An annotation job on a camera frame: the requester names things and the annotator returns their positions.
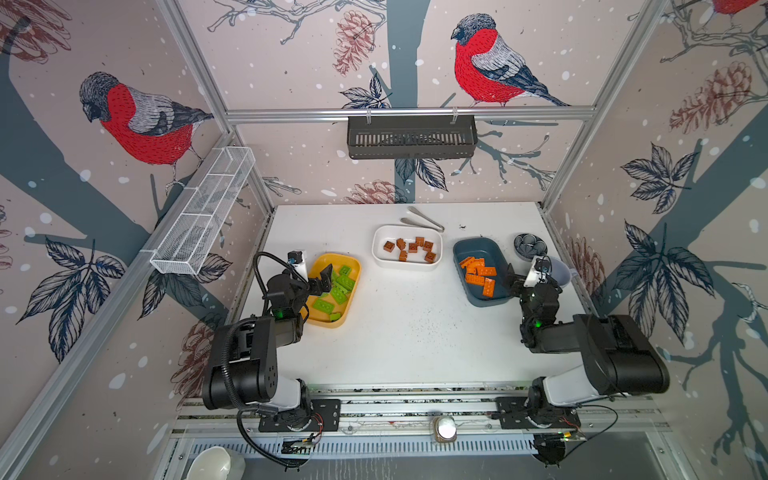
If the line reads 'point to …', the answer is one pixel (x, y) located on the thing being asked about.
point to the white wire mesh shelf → (180, 247)
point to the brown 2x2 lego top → (419, 241)
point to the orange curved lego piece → (471, 266)
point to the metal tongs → (438, 228)
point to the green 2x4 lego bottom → (323, 305)
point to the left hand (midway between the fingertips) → (314, 264)
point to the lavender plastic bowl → (560, 272)
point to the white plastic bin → (408, 233)
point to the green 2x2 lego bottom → (334, 316)
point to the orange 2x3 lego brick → (486, 271)
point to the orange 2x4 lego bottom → (474, 279)
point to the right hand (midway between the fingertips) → (526, 270)
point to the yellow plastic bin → (318, 263)
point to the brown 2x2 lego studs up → (428, 245)
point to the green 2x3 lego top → (340, 294)
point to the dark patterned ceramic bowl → (527, 246)
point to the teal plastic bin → (469, 248)
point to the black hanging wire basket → (412, 137)
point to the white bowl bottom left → (210, 463)
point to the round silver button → (446, 430)
